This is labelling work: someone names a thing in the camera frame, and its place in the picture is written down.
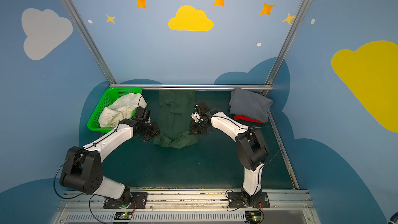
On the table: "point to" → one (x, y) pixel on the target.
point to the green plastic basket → (112, 94)
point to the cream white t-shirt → (122, 108)
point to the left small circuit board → (123, 215)
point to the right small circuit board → (253, 216)
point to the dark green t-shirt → (176, 113)
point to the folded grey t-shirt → (250, 103)
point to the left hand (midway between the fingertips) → (162, 131)
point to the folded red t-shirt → (243, 117)
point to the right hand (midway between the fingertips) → (190, 131)
